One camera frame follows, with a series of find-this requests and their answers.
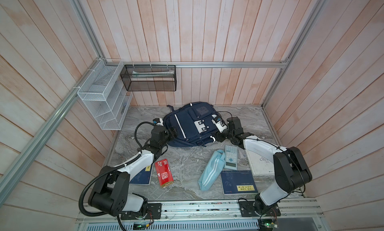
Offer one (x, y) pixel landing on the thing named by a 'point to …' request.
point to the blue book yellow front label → (238, 182)
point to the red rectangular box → (164, 173)
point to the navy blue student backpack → (194, 124)
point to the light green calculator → (231, 162)
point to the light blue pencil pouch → (213, 170)
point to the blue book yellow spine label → (144, 177)
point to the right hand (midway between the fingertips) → (215, 129)
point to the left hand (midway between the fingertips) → (173, 131)
